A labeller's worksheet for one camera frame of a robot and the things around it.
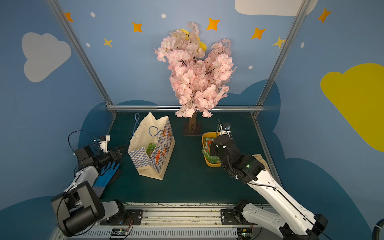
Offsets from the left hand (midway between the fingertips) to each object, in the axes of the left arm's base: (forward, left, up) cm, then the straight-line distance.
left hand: (126, 146), depth 84 cm
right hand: (-3, -50, +14) cm, 52 cm away
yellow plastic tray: (+17, -50, -10) cm, 54 cm away
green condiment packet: (+5, -47, -10) cm, 48 cm away
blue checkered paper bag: (+1, -21, +14) cm, 25 cm away
